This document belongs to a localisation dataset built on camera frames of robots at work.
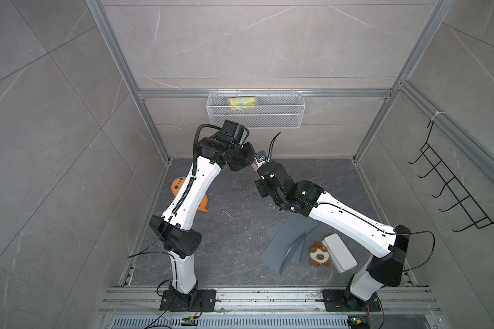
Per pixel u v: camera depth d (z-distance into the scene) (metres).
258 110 0.91
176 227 0.45
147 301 0.75
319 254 0.81
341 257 0.78
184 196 0.46
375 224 0.44
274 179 0.51
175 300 0.68
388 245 0.41
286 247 0.86
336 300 0.73
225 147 0.50
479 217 0.58
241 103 0.84
